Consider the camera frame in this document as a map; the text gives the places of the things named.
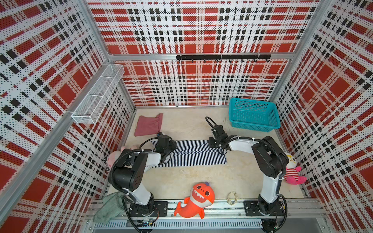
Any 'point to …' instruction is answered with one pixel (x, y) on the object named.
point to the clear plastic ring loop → (228, 200)
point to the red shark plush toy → (202, 195)
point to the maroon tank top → (146, 125)
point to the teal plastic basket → (252, 115)
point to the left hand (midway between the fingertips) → (176, 142)
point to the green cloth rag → (112, 207)
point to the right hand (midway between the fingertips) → (212, 141)
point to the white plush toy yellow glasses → (291, 176)
